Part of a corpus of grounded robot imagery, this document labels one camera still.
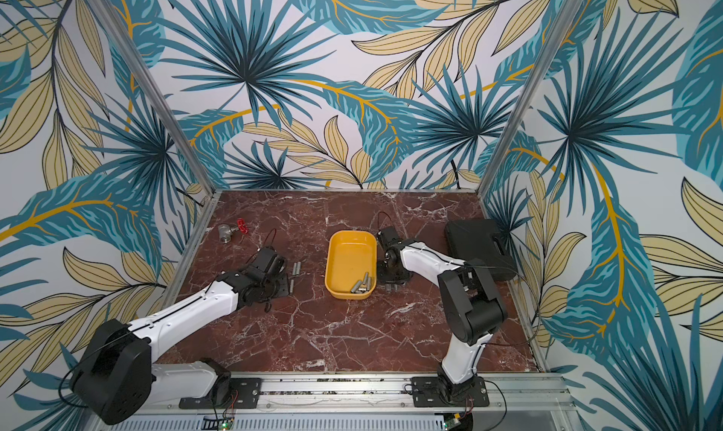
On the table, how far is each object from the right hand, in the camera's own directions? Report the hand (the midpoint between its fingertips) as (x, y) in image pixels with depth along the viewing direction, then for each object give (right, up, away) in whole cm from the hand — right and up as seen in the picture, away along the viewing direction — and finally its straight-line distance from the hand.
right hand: (386, 277), depth 94 cm
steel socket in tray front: (-9, -3, -2) cm, 9 cm away
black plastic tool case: (+36, +12, +6) cm, 38 cm away
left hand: (-32, -2, -8) cm, 33 cm away
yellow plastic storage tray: (-13, +6, +8) cm, 17 cm away
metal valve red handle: (-59, +15, +9) cm, 61 cm away
